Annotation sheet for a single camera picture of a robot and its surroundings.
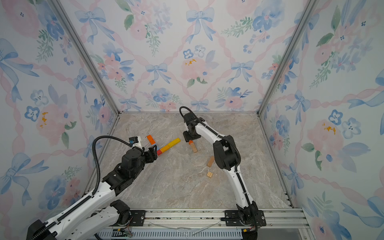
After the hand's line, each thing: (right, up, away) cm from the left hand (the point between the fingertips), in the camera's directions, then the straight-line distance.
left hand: (152, 146), depth 79 cm
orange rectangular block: (+20, +1, +17) cm, 26 cm away
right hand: (+20, +4, +25) cm, 32 cm away
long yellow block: (+8, 0, +24) cm, 25 cm away
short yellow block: (+3, -4, +19) cm, 20 cm away
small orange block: (-8, +2, +25) cm, 26 cm away
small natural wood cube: (+31, -17, +9) cm, 37 cm away
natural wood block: (+33, -11, +15) cm, 38 cm away
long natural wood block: (+22, -4, +21) cm, 31 cm away
